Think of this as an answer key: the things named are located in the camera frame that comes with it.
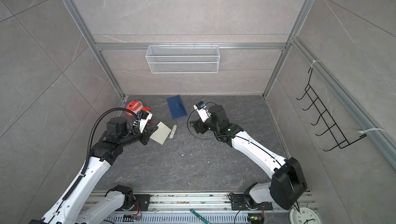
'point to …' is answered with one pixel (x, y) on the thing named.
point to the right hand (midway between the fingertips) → (196, 118)
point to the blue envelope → (177, 107)
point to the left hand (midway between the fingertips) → (156, 123)
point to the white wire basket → (183, 59)
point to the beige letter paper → (162, 133)
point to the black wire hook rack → (341, 141)
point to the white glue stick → (172, 131)
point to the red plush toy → (136, 106)
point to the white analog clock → (306, 216)
